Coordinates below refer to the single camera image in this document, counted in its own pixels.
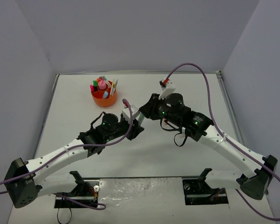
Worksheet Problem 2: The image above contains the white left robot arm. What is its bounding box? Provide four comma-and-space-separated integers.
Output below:
4, 109, 144, 208

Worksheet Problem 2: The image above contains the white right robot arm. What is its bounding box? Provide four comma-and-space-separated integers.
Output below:
140, 93, 278, 200

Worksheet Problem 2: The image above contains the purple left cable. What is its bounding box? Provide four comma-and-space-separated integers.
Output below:
0, 98, 134, 210

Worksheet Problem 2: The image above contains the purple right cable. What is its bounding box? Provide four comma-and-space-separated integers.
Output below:
165, 62, 280, 221

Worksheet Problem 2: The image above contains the aluminium table edge rail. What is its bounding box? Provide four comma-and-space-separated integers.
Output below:
215, 71, 248, 147

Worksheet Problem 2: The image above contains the light green highlighter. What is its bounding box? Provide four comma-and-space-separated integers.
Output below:
138, 113, 145, 126

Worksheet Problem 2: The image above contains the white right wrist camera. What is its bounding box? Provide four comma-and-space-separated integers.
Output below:
159, 78, 175, 100

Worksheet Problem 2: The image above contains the pink-capped clear bottle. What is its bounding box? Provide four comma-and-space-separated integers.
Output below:
98, 80, 108, 91

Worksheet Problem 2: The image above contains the yellow thin pen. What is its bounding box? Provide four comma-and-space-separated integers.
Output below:
113, 79, 118, 95

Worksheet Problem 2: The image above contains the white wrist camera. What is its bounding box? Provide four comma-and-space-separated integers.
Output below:
122, 105, 140, 123
159, 78, 175, 100

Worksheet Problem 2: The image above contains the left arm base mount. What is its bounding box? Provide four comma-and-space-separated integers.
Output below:
54, 178, 100, 223

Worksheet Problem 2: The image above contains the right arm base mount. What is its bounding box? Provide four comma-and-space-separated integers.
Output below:
182, 168, 229, 206

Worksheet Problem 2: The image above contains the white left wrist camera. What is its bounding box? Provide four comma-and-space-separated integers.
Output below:
122, 105, 140, 123

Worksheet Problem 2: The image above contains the purple cable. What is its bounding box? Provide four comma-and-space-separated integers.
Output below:
0, 98, 134, 210
165, 62, 280, 221

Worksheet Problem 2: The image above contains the orange round desk organizer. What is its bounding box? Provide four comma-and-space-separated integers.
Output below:
90, 79, 117, 107

